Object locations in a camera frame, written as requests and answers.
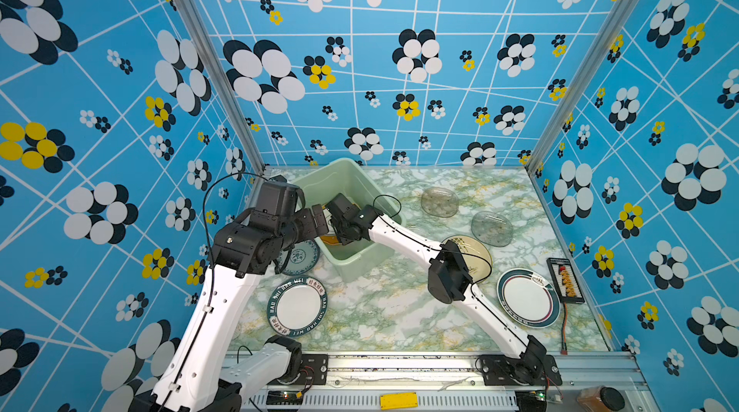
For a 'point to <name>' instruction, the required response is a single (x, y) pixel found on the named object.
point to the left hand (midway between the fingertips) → (312, 217)
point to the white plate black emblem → (332, 240)
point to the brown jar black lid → (599, 399)
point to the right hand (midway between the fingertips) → (332, 223)
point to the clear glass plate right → (492, 228)
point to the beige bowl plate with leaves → (477, 261)
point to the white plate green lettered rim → (296, 306)
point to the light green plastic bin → (353, 259)
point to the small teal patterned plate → (302, 259)
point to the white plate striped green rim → (528, 297)
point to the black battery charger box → (568, 287)
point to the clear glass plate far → (439, 201)
